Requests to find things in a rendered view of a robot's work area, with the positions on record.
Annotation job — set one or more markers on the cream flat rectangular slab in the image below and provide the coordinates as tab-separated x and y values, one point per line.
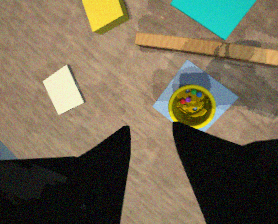
64	90

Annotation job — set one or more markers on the olive yellow cup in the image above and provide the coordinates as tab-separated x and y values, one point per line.
205	106

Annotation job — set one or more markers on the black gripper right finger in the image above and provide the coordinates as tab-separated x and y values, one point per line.
226	178

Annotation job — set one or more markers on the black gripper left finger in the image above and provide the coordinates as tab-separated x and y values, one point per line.
93	183

